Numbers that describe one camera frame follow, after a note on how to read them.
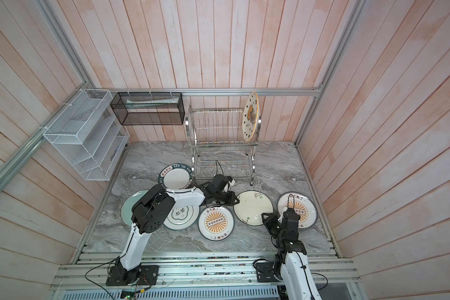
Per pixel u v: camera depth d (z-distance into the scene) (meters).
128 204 0.93
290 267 0.56
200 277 0.73
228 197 0.86
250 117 0.83
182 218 0.88
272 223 0.76
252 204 0.92
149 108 1.05
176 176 1.05
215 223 0.87
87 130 0.78
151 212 0.54
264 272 0.73
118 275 0.63
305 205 0.93
